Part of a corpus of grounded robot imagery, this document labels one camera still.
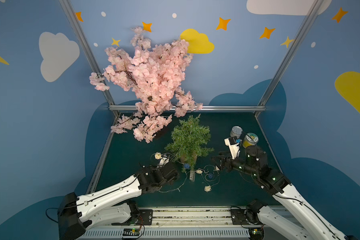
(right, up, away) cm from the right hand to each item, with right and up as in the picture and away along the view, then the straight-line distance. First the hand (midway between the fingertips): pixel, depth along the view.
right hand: (218, 154), depth 70 cm
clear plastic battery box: (-11, -14, +12) cm, 22 cm away
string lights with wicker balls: (-3, -22, +12) cm, 25 cm away
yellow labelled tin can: (+28, +5, +25) cm, 38 cm away
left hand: (-25, -10, +7) cm, 28 cm away
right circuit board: (+20, -41, +3) cm, 45 cm away
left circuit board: (-43, -40, +3) cm, 58 cm away
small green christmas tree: (-14, +7, -3) cm, 16 cm away
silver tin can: (+21, +10, +34) cm, 41 cm away
